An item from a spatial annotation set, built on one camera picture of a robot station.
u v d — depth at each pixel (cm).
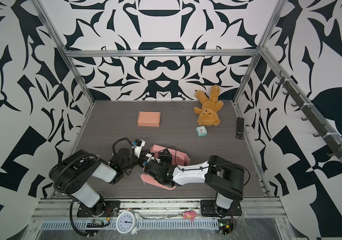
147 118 105
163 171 65
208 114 102
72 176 46
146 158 76
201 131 102
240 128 103
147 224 71
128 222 69
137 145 78
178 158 81
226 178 45
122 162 70
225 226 71
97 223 73
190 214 70
